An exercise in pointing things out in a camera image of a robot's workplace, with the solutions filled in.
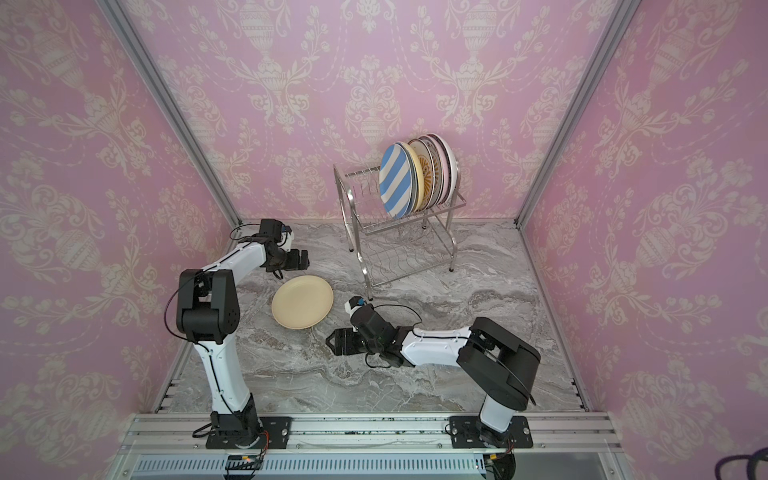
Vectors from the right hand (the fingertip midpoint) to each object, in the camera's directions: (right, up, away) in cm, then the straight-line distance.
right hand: (335, 341), depth 82 cm
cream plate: (-14, +8, +15) cm, 22 cm away
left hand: (-17, +21, +20) cm, 34 cm away
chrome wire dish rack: (+15, +26, +24) cm, 39 cm away
